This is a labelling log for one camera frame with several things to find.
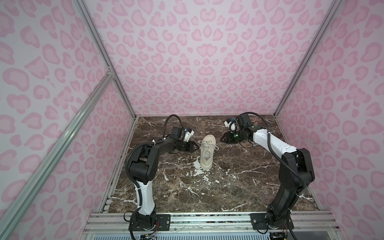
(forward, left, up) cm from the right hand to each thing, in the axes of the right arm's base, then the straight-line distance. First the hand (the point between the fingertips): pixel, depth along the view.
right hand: (223, 138), depth 89 cm
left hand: (0, +16, -9) cm, 18 cm away
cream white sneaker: (-12, +10, -6) cm, 16 cm away
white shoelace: (-1, +9, -7) cm, 11 cm away
